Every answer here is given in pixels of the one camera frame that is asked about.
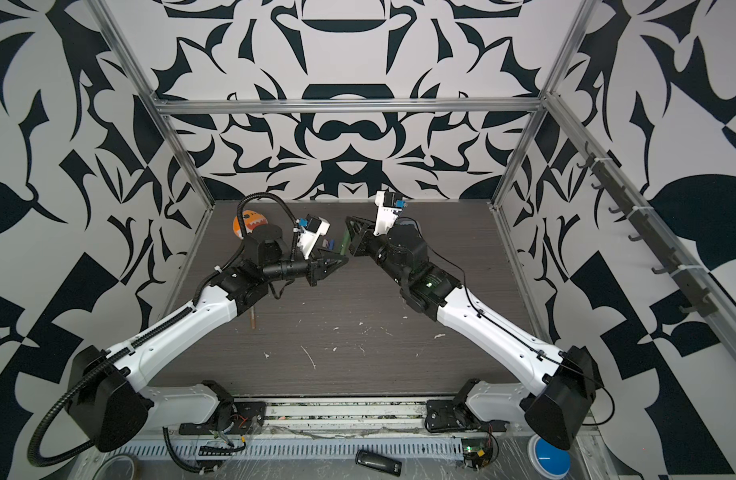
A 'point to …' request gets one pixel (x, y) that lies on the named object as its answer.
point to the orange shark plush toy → (252, 219)
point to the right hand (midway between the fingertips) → (344, 224)
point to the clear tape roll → (119, 467)
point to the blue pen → (332, 244)
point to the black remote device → (379, 462)
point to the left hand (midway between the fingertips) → (346, 248)
